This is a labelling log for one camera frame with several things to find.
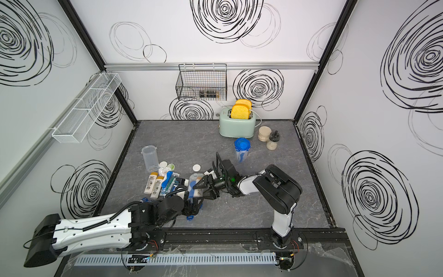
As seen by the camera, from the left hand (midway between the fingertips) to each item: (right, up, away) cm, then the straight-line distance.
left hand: (197, 199), depth 75 cm
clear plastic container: (-31, +16, +24) cm, 42 cm away
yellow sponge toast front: (+21, +43, +23) cm, 53 cm away
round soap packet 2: (-4, +10, +21) cm, 24 cm away
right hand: (-1, +2, +2) cm, 3 cm away
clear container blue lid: (+21, +23, +14) cm, 34 cm away
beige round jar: (+37, +30, +30) cm, 56 cm away
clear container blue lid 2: (-2, +3, 0) cm, 4 cm away
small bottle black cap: (+41, +26, +22) cm, 53 cm away
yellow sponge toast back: (+25, +48, +24) cm, 59 cm away
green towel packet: (-19, +11, +21) cm, 30 cm away
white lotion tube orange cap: (-26, +4, +13) cm, 30 cm away
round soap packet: (-23, +12, +23) cm, 35 cm away
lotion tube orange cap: (-23, +2, +13) cm, 26 cm away
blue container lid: (-4, -10, +5) cm, 12 cm away
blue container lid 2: (-27, -3, +9) cm, 29 cm away
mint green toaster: (+20, +33, +32) cm, 50 cm away
